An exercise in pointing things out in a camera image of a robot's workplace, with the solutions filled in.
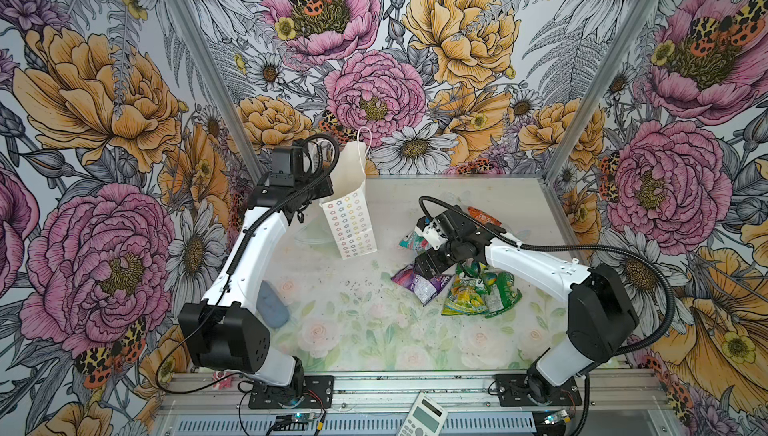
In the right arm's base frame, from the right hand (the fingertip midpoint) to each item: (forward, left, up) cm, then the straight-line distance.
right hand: (430, 270), depth 85 cm
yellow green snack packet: (-6, -10, -5) cm, 13 cm away
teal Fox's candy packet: (+13, +3, -5) cm, 14 cm away
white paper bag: (+9, +21, +17) cm, 29 cm away
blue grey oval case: (-6, +45, -7) cm, 46 cm away
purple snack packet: (-3, +2, -6) cm, 6 cm away
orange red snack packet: (+22, -20, -4) cm, 30 cm away
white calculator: (-33, +4, -9) cm, 34 cm away
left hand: (+15, +27, +18) cm, 36 cm away
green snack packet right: (-6, -19, -5) cm, 21 cm away
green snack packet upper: (+4, -14, -8) cm, 17 cm away
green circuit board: (-32, +32, -10) cm, 47 cm away
